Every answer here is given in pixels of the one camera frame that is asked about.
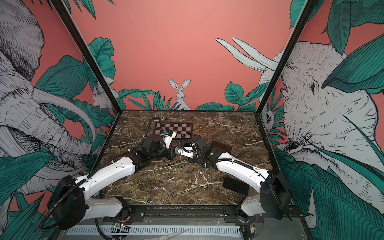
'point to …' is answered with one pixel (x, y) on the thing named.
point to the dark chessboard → (181, 128)
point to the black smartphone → (221, 146)
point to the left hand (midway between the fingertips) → (183, 148)
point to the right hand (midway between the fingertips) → (189, 145)
